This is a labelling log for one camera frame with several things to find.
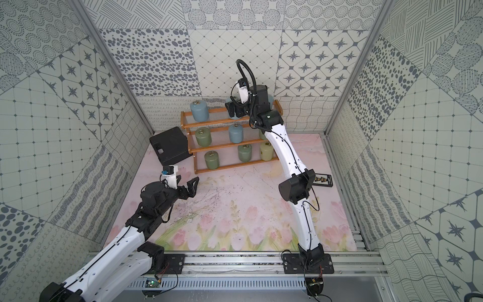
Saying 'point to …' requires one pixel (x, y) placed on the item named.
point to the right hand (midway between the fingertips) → (236, 103)
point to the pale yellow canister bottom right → (266, 151)
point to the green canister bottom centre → (244, 151)
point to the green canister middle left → (204, 136)
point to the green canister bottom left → (212, 160)
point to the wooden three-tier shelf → (219, 141)
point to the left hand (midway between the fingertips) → (193, 178)
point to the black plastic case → (170, 145)
